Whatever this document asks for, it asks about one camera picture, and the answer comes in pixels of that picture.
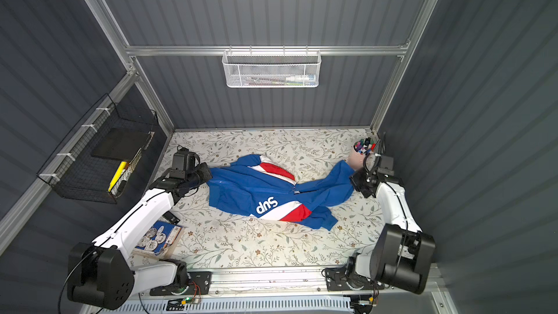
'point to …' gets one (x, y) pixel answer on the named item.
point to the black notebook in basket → (120, 144)
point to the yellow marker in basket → (123, 166)
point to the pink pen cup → (360, 149)
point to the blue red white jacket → (257, 186)
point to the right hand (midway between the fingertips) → (355, 179)
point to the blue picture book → (160, 240)
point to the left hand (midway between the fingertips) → (210, 170)
